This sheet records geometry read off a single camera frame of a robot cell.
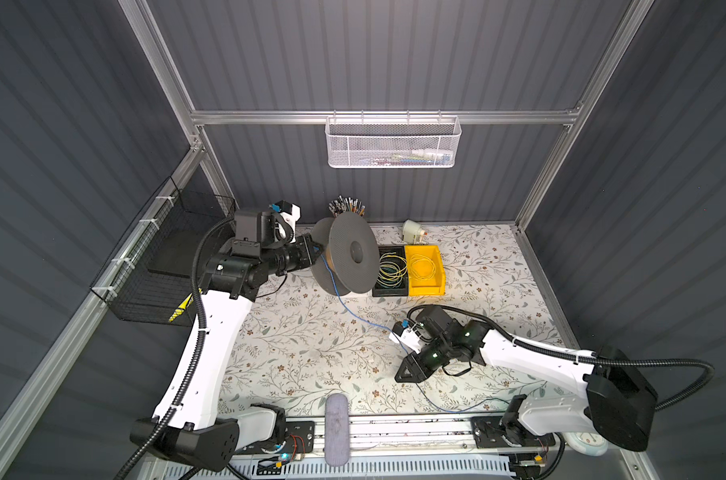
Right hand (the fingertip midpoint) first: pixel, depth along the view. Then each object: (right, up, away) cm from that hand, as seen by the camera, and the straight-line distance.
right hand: (402, 380), depth 75 cm
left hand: (-19, +34, -8) cm, 40 cm away
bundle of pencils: (-17, +49, +27) cm, 59 cm away
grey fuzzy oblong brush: (-16, -11, -3) cm, 20 cm away
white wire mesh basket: (+1, +79, +48) cm, 93 cm away
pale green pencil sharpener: (+8, +40, +36) cm, 54 cm away
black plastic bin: (+3, +21, +21) cm, 30 cm away
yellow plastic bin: (+14, +21, +26) cm, 37 cm away
